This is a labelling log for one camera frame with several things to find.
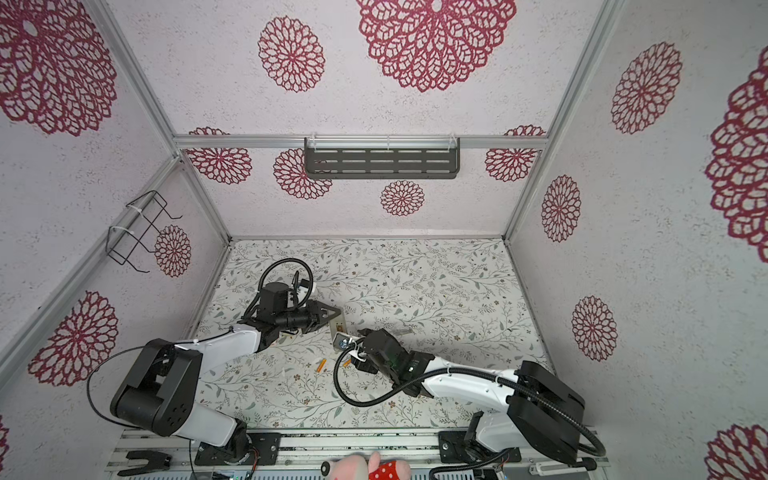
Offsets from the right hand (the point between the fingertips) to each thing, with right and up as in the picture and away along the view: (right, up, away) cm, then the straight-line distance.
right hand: (358, 332), depth 81 cm
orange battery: (-11, -11, +7) cm, 18 cm away
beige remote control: (-6, +2, +3) cm, 7 cm away
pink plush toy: (-1, -27, -15) cm, 30 cm away
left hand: (-6, +3, +5) cm, 8 cm away
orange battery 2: (-4, -11, +8) cm, 14 cm away
